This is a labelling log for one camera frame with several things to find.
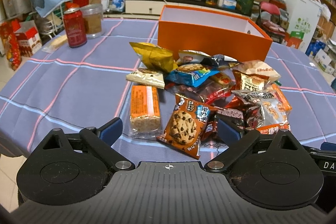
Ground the silver orange snack bag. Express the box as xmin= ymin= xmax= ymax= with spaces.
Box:
xmin=234 ymin=90 xmax=292 ymax=135

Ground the orange wafer bar packet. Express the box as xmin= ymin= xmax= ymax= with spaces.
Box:
xmin=129 ymin=85 xmax=162 ymax=140

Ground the brown chocolate cookie packet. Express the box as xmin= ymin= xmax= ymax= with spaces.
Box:
xmin=157 ymin=94 xmax=216 ymax=159

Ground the red beige snack packet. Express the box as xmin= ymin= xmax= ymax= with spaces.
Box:
xmin=232 ymin=69 xmax=269 ymax=92

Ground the beige bread packet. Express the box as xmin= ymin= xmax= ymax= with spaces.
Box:
xmin=235 ymin=60 xmax=281 ymax=83

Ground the beige cookie packet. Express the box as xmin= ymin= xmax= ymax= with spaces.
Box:
xmin=126 ymin=68 xmax=165 ymax=89

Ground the blue cookie packet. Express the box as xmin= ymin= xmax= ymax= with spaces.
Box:
xmin=166 ymin=64 xmax=219 ymax=88

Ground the yellow chip bag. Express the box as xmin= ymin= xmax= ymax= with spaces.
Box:
xmin=130 ymin=42 xmax=178 ymax=73

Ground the dark red chocolate packet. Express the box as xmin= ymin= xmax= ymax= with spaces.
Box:
xmin=201 ymin=107 xmax=245 ymax=143

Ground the red dates clear bag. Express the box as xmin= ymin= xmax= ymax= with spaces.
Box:
xmin=165 ymin=79 xmax=232 ymax=106

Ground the dark blue snack packet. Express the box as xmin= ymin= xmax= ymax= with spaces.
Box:
xmin=209 ymin=54 xmax=240 ymax=68

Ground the silver red snack packet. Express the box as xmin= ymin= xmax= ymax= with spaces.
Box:
xmin=176 ymin=50 xmax=211 ymax=66

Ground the clear wrapped snack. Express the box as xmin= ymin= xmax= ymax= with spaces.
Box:
xmin=42 ymin=35 xmax=68 ymax=53

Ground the red soda can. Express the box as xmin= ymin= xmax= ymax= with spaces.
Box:
xmin=63 ymin=7 xmax=87 ymax=48

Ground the red folding chair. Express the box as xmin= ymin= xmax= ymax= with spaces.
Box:
xmin=256 ymin=1 xmax=285 ymax=44

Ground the orange cardboard box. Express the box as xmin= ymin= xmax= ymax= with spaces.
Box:
xmin=158 ymin=5 xmax=273 ymax=61

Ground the clear plastic jar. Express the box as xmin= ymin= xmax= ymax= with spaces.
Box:
xmin=80 ymin=3 xmax=103 ymax=38

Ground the white tv stand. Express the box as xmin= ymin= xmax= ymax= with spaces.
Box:
xmin=125 ymin=0 xmax=247 ymax=16

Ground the white small fridge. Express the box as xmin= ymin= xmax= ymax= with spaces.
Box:
xmin=282 ymin=0 xmax=322 ymax=52

